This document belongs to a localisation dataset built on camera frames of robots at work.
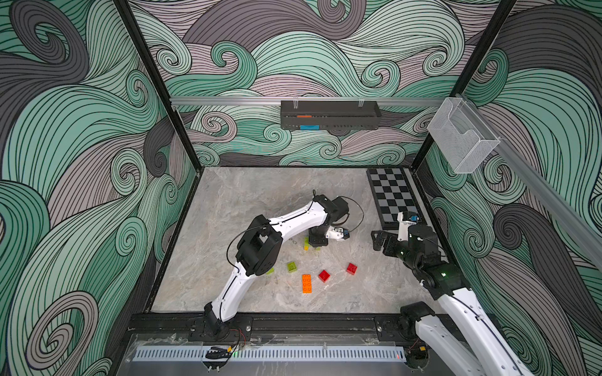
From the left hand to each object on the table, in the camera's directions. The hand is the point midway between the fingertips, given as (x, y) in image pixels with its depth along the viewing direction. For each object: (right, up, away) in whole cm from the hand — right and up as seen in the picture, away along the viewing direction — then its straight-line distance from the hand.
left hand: (315, 235), depth 90 cm
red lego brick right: (+13, -12, -4) cm, 18 cm away
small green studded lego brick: (-14, -2, -32) cm, 35 cm away
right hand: (+24, +3, -12) cm, 27 cm away
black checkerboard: (+37, +15, +14) cm, 42 cm away
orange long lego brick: (-4, -16, -7) cm, 18 cm away
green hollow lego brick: (-9, -12, -3) cm, 15 cm away
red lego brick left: (+3, -14, -6) cm, 15 cm away
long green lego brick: (-4, -2, -6) cm, 7 cm away
